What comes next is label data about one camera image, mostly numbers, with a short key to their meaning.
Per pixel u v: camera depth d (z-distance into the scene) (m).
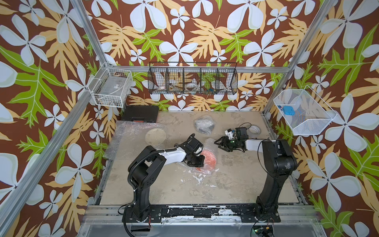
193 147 0.75
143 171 0.49
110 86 0.86
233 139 0.91
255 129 1.08
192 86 0.99
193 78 0.97
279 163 0.52
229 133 0.96
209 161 0.91
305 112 0.82
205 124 1.08
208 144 0.95
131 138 1.05
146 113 1.18
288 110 0.86
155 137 1.05
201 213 0.75
